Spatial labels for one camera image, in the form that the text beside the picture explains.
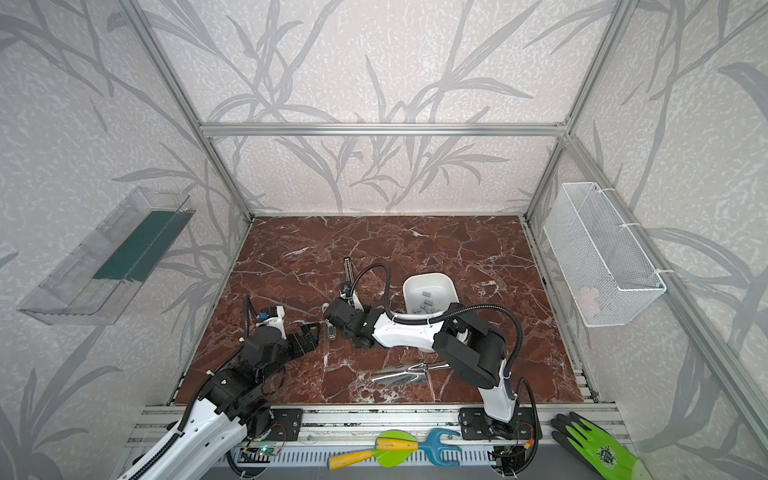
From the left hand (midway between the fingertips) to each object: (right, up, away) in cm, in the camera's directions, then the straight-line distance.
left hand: (315, 322), depth 82 cm
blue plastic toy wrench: (+32, -25, -13) cm, 42 cm away
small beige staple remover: (+3, -4, +7) cm, 9 cm away
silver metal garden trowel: (+27, -14, -1) cm, 30 cm away
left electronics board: (-9, -29, -11) cm, 32 cm away
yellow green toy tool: (+22, -26, -13) cm, 37 cm away
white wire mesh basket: (+67, +16, -19) cm, 72 cm away
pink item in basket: (+71, +8, -9) cm, 71 cm away
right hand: (+9, +3, +7) cm, 12 cm away
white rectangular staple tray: (+33, +5, +15) cm, 37 cm away
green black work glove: (+70, -26, -13) cm, 76 cm away
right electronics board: (+52, -31, -9) cm, 61 cm away
